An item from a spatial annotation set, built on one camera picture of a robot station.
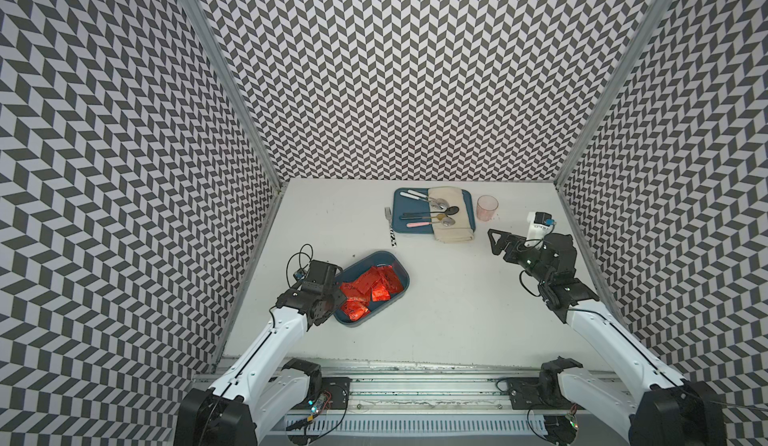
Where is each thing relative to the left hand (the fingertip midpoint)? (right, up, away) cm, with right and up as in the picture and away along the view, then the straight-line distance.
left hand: (336, 301), depth 84 cm
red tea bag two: (+15, +6, +10) cm, 18 cm away
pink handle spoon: (+35, +21, +23) cm, 47 cm away
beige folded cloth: (+40, +19, +20) cm, 49 cm away
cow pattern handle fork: (+14, +25, +27) cm, 39 cm away
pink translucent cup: (+49, +27, +22) cm, 60 cm away
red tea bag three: (+6, -2, +1) cm, 6 cm away
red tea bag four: (+12, +1, +5) cm, 13 cm away
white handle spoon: (+32, +28, +28) cm, 51 cm away
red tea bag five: (+4, +2, +3) cm, 5 cm away
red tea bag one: (+8, +5, +4) cm, 11 cm away
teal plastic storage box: (+5, +8, +5) cm, 11 cm away
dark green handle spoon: (+37, +26, +22) cm, 50 cm away
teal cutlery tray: (+22, +25, +25) cm, 42 cm away
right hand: (+45, +18, -2) cm, 49 cm away
